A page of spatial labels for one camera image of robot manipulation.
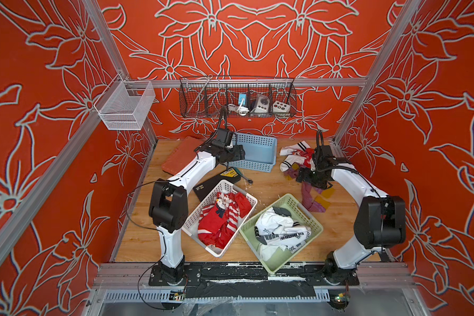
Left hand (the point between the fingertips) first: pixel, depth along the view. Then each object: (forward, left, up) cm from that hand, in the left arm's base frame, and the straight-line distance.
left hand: (239, 151), depth 91 cm
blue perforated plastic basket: (+15, -12, -16) cm, 25 cm away
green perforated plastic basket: (-41, -16, -17) cm, 48 cm away
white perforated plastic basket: (-13, +7, -16) cm, 22 cm away
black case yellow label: (-3, +5, -15) cm, 16 cm away
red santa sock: (-34, +9, -12) cm, 37 cm away
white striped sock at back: (+16, -28, -14) cm, 35 cm away
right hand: (-9, -29, -8) cm, 32 cm away
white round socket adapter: (+18, -10, +14) cm, 25 cm away
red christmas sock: (-21, -4, -13) cm, 25 cm away
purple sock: (-15, -33, -15) cm, 39 cm away
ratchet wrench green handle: (-6, -6, -16) cm, 18 cm away
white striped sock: (+7, -28, -12) cm, 31 cm away
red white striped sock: (-26, +1, -13) cm, 30 cm away
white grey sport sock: (-30, -17, -13) cm, 37 cm away
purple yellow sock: (0, -28, -14) cm, 32 cm away
